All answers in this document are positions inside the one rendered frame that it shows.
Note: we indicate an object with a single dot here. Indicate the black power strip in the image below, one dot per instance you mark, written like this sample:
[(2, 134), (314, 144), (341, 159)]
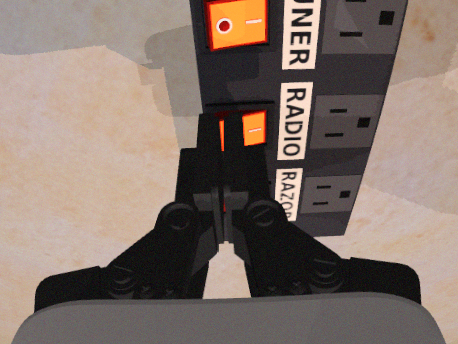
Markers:
[(310, 77)]

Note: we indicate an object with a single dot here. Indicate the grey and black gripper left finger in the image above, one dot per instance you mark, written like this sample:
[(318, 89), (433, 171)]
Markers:
[(186, 235)]

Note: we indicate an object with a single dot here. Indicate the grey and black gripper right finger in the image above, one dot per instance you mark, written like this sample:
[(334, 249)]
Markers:
[(285, 260)]

